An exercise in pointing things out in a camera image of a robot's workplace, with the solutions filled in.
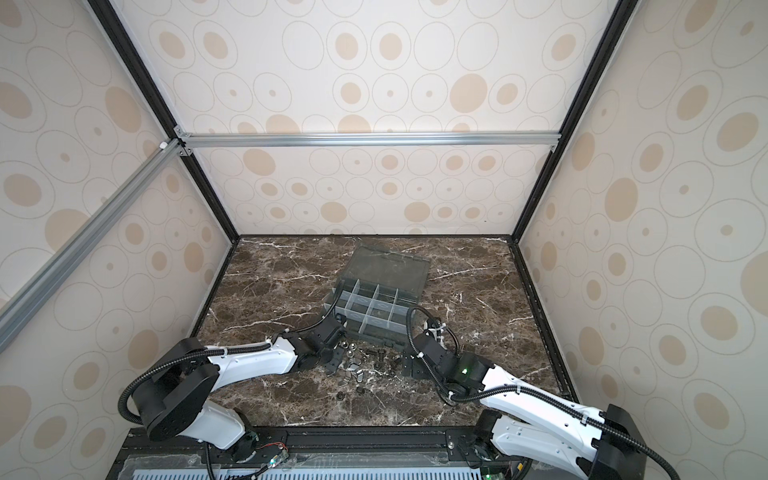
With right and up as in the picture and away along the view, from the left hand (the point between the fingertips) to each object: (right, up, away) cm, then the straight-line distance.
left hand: (345, 349), depth 89 cm
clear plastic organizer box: (+9, +16, +8) cm, 20 cm away
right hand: (+21, 0, -9) cm, 23 cm away
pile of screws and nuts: (+5, -4, -2) cm, 7 cm away
